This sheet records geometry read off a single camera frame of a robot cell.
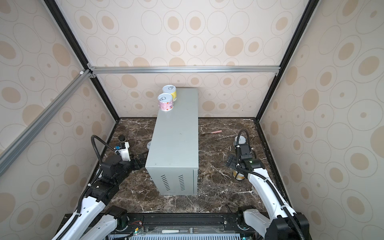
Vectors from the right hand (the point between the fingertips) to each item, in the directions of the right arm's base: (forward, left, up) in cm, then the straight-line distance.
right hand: (237, 163), depth 84 cm
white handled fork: (-30, +25, -10) cm, 41 cm away
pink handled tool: (+31, +8, -9) cm, 33 cm away
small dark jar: (+19, +70, +1) cm, 73 cm away
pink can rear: (+16, +54, -3) cm, 56 cm away
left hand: (+1, +48, +12) cm, 50 cm away
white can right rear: (+20, -9, -5) cm, 23 cm away
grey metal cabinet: (-10, +32, +25) cm, 41 cm away
